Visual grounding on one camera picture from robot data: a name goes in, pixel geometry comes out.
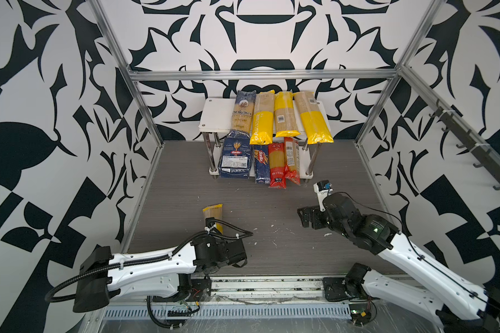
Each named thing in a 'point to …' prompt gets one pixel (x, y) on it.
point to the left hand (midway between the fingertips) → (223, 246)
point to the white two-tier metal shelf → (216, 120)
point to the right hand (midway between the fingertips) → (309, 208)
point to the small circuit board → (360, 313)
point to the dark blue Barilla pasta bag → (235, 155)
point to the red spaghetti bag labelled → (292, 159)
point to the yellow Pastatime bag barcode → (316, 127)
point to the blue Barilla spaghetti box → (262, 164)
